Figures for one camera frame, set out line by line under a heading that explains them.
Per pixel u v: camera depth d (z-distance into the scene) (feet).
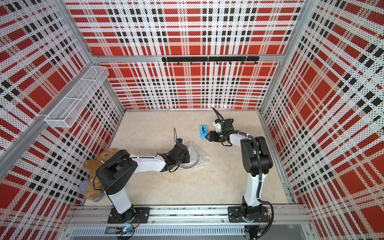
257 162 1.71
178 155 2.42
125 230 2.28
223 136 2.53
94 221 2.39
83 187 2.63
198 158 3.00
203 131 3.43
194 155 3.06
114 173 1.57
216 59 2.90
